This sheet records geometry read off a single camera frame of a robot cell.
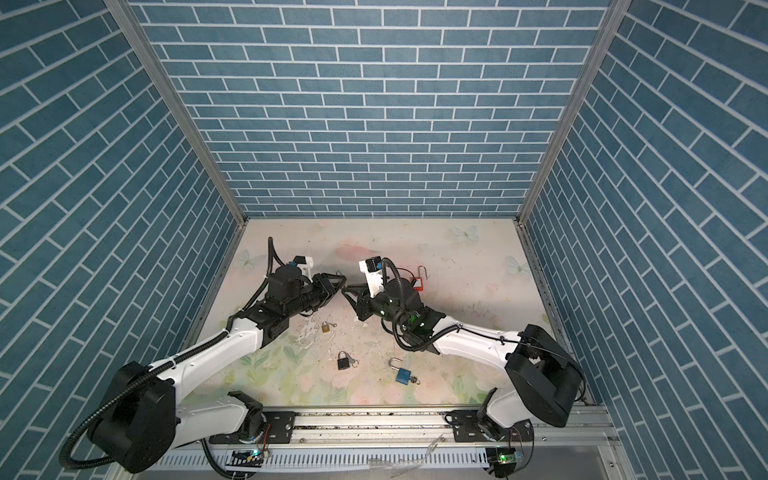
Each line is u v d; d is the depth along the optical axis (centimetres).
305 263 78
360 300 67
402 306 58
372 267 67
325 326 91
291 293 66
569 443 72
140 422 40
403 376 83
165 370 44
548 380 43
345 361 85
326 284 76
